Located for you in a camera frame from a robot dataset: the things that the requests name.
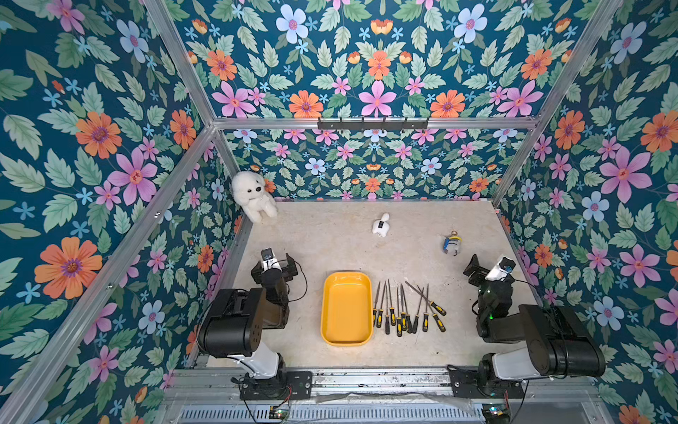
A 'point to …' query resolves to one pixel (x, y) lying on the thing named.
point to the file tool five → (398, 318)
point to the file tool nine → (426, 316)
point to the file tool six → (403, 320)
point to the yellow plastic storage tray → (347, 309)
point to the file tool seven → (409, 327)
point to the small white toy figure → (382, 226)
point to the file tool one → (374, 310)
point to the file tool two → (379, 319)
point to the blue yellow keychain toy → (452, 244)
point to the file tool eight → (417, 316)
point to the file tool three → (387, 317)
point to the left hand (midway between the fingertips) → (275, 256)
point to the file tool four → (392, 310)
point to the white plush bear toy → (247, 189)
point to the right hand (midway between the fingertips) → (489, 259)
